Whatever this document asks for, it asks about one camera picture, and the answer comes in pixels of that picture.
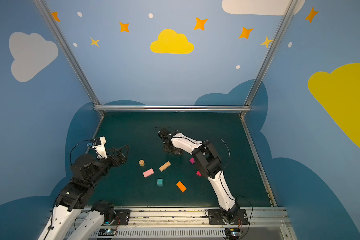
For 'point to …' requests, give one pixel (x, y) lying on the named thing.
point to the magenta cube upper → (192, 160)
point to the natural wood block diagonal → (164, 166)
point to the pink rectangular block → (148, 173)
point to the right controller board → (232, 233)
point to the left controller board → (107, 232)
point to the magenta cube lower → (198, 173)
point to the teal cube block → (159, 182)
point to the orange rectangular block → (181, 186)
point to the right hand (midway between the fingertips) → (172, 149)
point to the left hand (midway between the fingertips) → (124, 147)
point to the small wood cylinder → (141, 162)
